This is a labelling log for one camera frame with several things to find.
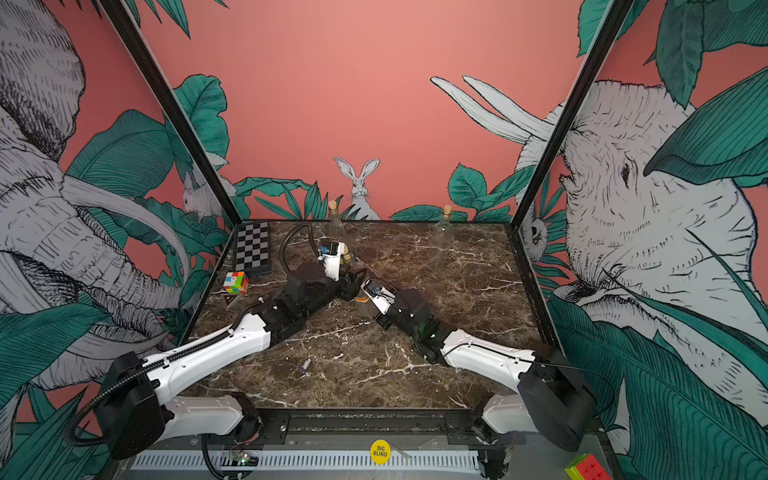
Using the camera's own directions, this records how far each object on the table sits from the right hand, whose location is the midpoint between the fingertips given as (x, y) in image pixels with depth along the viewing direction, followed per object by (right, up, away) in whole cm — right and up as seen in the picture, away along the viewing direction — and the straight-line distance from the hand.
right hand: (371, 289), depth 80 cm
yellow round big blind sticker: (+3, -39, -8) cm, 40 cm away
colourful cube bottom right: (+50, -38, -14) cm, 64 cm away
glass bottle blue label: (+26, +14, +36) cm, 47 cm away
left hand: (-2, +7, -4) cm, 8 cm away
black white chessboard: (-45, +12, +28) cm, 54 cm away
